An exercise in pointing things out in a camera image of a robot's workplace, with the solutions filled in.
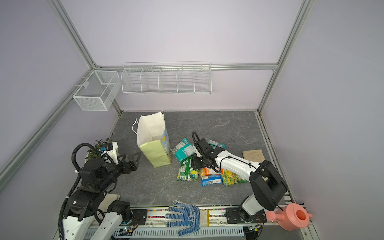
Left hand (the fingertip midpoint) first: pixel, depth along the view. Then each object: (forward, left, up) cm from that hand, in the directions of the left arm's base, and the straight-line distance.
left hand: (133, 156), depth 68 cm
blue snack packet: (-5, -37, -24) cm, 44 cm away
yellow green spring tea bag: (-5, -47, -23) cm, 53 cm away
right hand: (+3, -29, -19) cm, 35 cm away
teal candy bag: (+14, -22, -21) cm, 33 cm away
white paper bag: (+23, -1, -21) cm, 32 cm away
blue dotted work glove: (-22, -25, -25) cm, 42 cm away
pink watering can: (-27, -70, -13) cm, 77 cm away
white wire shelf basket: (+55, -13, +5) cm, 56 cm away
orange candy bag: (-1, -35, -21) cm, 41 cm away
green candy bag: (-1, -23, -21) cm, 31 cm away
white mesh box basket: (+49, +33, 0) cm, 59 cm away
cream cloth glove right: (+9, -67, -25) cm, 72 cm away
